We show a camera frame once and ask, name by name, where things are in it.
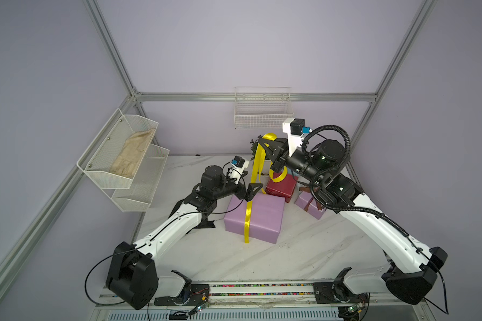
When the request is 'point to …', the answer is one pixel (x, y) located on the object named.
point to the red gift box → (284, 188)
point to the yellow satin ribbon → (258, 173)
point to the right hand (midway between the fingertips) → (261, 142)
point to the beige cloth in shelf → (128, 162)
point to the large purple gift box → (266, 217)
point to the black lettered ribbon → (208, 223)
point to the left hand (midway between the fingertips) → (252, 180)
